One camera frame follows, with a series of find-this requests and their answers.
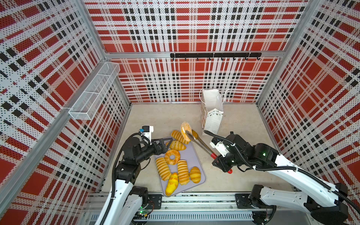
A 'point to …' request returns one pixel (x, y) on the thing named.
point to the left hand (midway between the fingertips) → (168, 142)
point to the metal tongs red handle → (193, 137)
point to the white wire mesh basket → (86, 106)
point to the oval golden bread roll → (177, 145)
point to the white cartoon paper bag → (212, 101)
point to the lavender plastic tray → (190, 154)
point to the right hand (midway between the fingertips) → (216, 164)
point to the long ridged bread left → (163, 168)
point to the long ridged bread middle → (183, 176)
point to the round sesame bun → (185, 126)
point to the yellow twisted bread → (172, 185)
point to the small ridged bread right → (195, 175)
